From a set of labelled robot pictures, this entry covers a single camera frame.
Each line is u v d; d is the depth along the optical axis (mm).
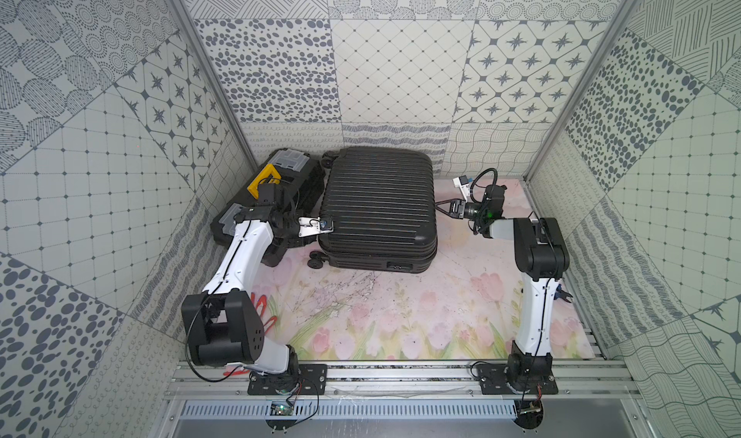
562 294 882
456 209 904
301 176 992
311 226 717
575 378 767
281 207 705
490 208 875
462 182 929
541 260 603
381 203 881
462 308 867
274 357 601
